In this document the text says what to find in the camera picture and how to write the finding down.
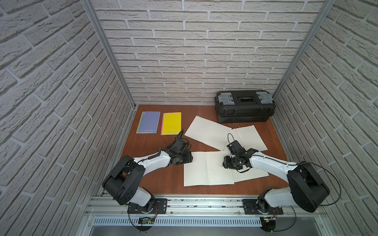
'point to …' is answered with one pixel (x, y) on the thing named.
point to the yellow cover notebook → (171, 123)
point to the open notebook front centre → (206, 168)
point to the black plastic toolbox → (244, 106)
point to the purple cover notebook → (148, 122)
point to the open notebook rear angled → (208, 132)
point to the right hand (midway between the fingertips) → (227, 164)
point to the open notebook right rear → (248, 136)
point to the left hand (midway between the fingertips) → (191, 156)
